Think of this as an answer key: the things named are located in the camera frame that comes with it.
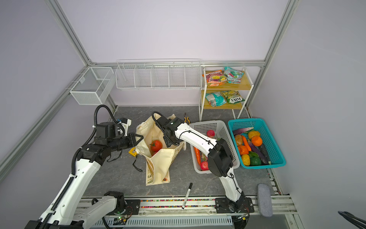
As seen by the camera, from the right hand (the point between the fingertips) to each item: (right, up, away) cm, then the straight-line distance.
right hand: (176, 140), depth 86 cm
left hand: (-16, +2, -14) cm, 21 cm away
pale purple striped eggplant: (+45, +4, +15) cm, 48 cm away
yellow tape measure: (-28, -9, +5) cm, 30 cm away
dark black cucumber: (+57, -8, +5) cm, 57 cm away
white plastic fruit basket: (+28, +5, +16) cm, 32 cm away
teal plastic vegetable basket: (+60, -11, -2) cm, 61 cm away
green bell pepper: (+47, -12, -2) cm, 49 cm away
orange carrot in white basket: (+13, -9, +2) cm, 16 cm away
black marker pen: (+6, -29, -9) cm, 31 cm away
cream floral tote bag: (-9, -12, -12) cm, 19 cm away
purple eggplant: (+52, -8, +4) cm, 52 cm away
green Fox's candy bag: (+39, +29, +15) cm, 51 cm away
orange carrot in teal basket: (+47, -4, +10) cm, 48 cm away
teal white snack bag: (+27, +27, +13) cm, 40 cm away
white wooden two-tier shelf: (+35, +35, +23) cm, 54 cm away
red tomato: (-13, -4, +3) cm, 14 cm away
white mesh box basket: (-59, +36, +12) cm, 70 cm away
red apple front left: (+16, -15, -3) cm, 22 cm away
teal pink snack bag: (+35, +40, +1) cm, 53 cm away
